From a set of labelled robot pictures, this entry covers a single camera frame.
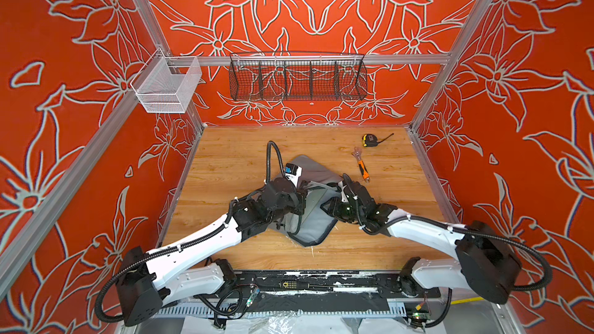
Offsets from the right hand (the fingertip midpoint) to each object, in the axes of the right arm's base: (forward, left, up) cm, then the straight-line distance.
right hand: (321, 205), depth 83 cm
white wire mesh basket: (+40, +65, +25) cm, 80 cm away
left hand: (-1, +5, +12) cm, 13 cm away
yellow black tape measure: (+38, -27, -5) cm, 47 cm away
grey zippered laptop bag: (-5, +4, -7) cm, 10 cm away
